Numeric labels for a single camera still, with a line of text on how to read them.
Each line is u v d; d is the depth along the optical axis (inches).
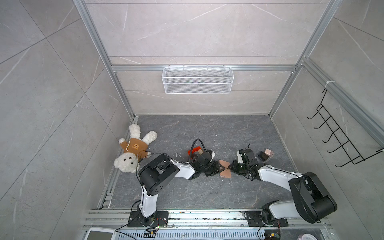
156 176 19.3
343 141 25.5
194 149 37.1
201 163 28.8
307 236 26.4
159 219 28.7
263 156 37.3
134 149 36.2
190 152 38.1
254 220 28.6
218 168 31.5
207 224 28.7
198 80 39.6
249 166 28.1
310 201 16.9
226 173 34.3
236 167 31.7
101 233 26.0
